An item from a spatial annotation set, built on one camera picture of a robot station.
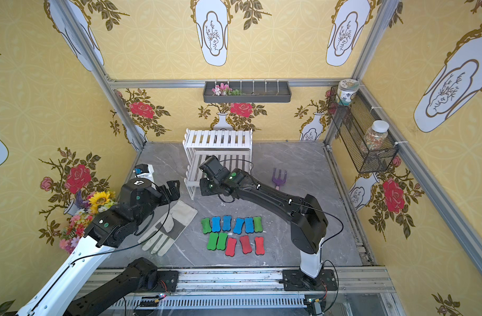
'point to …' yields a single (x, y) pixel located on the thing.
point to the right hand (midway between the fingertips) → (208, 180)
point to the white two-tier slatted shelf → (233, 147)
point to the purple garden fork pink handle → (278, 182)
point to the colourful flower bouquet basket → (81, 210)
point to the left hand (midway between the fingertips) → (161, 184)
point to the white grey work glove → (168, 228)
